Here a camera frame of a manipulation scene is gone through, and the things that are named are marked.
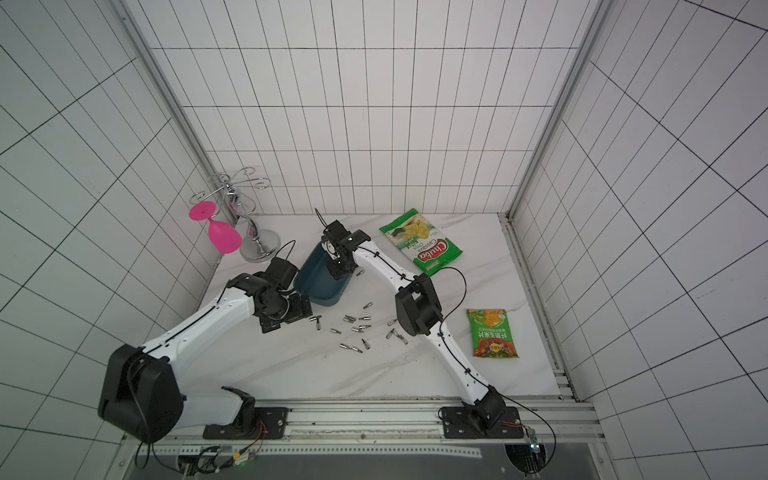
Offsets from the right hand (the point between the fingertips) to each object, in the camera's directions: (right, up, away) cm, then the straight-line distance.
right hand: (327, 274), depth 99 cm
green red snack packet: (+51, -16, -13) cm, 55 cm away
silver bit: (+11, 0, +2) cm, 11 cm away
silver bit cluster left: (+8, -13, -7) cm, 17 cm away
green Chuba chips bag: (+31, +13, +12) cm, 36 cm away
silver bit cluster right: (+14, -13, -6) cm, 20 cm away
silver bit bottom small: (+15, -20, -13) cm, 28 cm away
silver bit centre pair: (+12, -15, -9) cm, 21 cm away
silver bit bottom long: (+11, -20, -13) cm, 26 cm away
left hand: (-6, -12, -16) cm, 21 cm away
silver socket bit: (-2, -13, -8) cm, 15 cm away
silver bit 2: (+14, -10, -4) cm, 18 cm away
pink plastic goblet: (-31, +12, -8) cm, 34 cm away
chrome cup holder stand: (-28, +9, +9) cm, 31 cm away
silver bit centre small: (+4, -16, -10) cm, 19 cm away
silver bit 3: (+22, -16, -10) cm, 29 cm away
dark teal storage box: (-5, -3, +4) cm, 7 cm away
